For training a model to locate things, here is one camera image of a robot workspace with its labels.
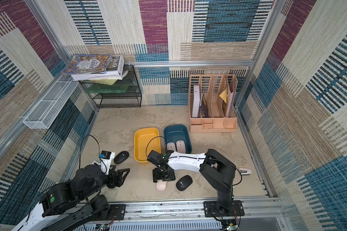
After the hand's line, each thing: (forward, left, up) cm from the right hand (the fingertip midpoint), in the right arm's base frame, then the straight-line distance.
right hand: (159, 181), depth 83 cm
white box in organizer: (+46, -24, +18) cm, 55 cm away
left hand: (0, +14, +20) cm, 24 cm away
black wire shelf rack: (+63, +38, +11) cm, 75 cm away
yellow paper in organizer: (+44, -40, +24) cm, 64 cm away
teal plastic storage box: (+33, -8, 0) cm, 34 cm away
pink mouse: (-2, -1, 0) cm, 3 cm away
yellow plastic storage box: (+27, +10, +1) cm, 29 cm away
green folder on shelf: (+50, +30, +27) cm, 64 cm away
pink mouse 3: (+21, -6, +2) cm, 22 cm away
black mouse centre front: (-2, -14, +2) cm, 14 cm away
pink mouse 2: (+20, -13, +2) cm, 24 cm away
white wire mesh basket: (+24, +54, +34) cm, 68 cm away
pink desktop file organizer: (+50, -42, -1) cm, 65 cm away
